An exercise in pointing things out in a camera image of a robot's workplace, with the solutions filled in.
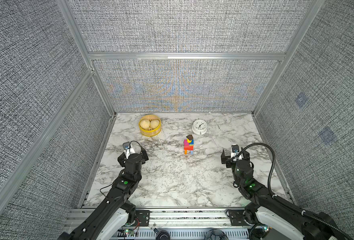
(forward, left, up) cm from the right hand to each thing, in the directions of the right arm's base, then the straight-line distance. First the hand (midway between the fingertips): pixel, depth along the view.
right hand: (233, 149), depth 82 cm
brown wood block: (+9, +24, 0) cm, 25 cm away
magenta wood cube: (+8, +26, -6) cm, 28 cm away
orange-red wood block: (+7, +24, -9) cm, 27 cm away
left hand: (-1, +54, +2) cm, 55 cm away
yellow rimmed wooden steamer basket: (+26, +51, -8) cm, 57 cm away
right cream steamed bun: (+26, +47, -7) cm, 54 cm away
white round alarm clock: (+25, +15, -10) cm, 31 cm away
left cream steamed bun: (+26, +54, -7) cm, 61 cm away
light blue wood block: (+6, +22, -13) cm, 26 cm away
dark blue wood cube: (+7, +22, -3) cm, 24 cm away
